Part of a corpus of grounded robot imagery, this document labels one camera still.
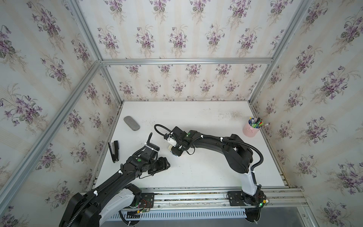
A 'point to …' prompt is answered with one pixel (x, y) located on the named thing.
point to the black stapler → (113, 147)
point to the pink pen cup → (249, 131)
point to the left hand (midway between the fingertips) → (167, 167)
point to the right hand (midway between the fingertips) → (178, 152)
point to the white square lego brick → (169, 147)
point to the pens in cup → (258, 124)
